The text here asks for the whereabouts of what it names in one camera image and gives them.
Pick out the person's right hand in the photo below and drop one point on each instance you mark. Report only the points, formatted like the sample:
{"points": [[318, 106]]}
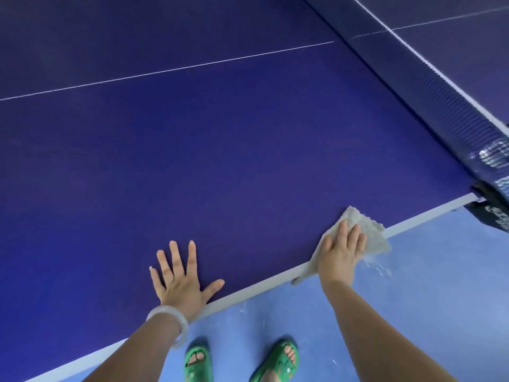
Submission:
{"points": [[340, 262]]}

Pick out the person's left hand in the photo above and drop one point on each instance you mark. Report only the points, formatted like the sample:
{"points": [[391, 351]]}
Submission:
{"points": [[179, 286]]}

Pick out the grey cleaning cloth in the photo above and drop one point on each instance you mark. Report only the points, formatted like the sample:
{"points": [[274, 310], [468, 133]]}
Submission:
{"points": [[374, 234]]}

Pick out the person's left forearm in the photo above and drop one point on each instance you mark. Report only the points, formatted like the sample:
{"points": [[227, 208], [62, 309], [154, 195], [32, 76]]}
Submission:
{"points": [[135, 354]]}

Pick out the person's right forearm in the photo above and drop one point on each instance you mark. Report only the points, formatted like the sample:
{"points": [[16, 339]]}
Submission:
{"points": [[381, 338]]}

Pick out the person's left foot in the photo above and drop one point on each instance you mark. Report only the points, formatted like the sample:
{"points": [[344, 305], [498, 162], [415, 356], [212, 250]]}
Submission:
{"points": [[197, 357]]}

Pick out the person's foot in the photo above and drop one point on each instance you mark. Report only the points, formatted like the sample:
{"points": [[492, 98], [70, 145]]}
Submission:
{"points": [[291, 354], [197, 357]]}

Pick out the person's right foot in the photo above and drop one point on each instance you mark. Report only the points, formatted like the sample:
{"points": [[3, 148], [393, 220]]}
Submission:
{"points": [[291, 354]]}

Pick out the white jade bangle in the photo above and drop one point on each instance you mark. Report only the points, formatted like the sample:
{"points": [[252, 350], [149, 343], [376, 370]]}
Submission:
{"points": [[171, 310]]}

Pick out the green left slipper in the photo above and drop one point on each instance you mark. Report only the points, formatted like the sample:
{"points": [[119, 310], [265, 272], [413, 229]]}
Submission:
{"points": [[199, 367]]}

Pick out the green slipper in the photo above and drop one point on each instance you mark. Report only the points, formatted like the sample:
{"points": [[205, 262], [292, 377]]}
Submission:
{"points": [[199, 367], [278, 364]]}

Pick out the green right slipper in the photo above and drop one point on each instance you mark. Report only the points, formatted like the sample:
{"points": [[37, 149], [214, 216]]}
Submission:
{"points": [[278, 364]]}

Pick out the blue table tennis table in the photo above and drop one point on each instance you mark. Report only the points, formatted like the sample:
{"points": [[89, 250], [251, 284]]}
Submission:
{"points": [[159, 155]]}

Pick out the blue table net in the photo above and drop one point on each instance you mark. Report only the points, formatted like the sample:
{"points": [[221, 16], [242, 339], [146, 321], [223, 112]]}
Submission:
{"points": [[417, 75]]}

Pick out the black net post clamp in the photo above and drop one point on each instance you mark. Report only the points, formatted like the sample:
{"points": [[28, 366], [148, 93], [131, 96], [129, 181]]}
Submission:
{"points": [[491, 206]]}

